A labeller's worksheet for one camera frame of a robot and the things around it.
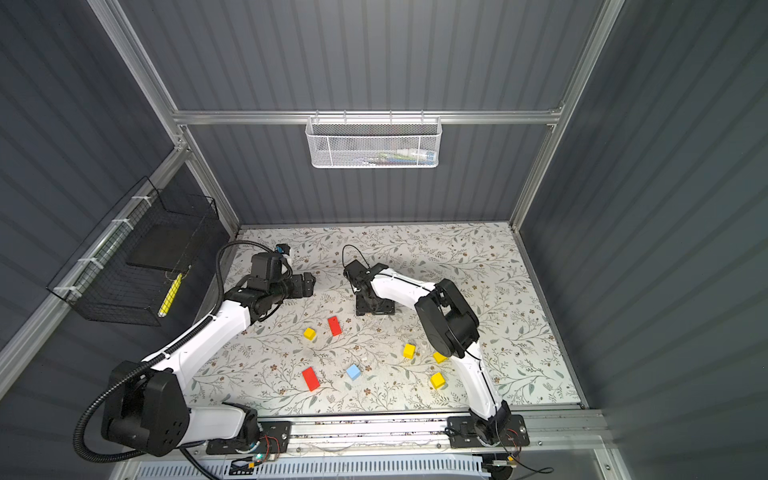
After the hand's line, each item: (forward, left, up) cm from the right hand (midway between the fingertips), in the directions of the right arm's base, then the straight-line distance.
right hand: (375, 312), depth 97 cm
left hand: (+3, +21, +16) cm, 26 cm away
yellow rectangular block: (-15, -19, 0) cm, 25 cm away
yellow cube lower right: (-22, -18, +2) cm, 28 cm away
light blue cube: (-20, +5, +3) cm, 21 cm away
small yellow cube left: (-9, +19, +3) cm, 21 cm away
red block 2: (-21, +17, +1) cm, 27 cm away
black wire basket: (-3, +58, +30) cm, 66 cm away
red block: (-5, +13, +1) cm, 14 cm away
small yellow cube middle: (-14, -11, +2) cm, 17 cm away
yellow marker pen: (-11, +45, +29) cm, 55 cm away
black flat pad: (+3, +52, +31) cm, 61 cm away
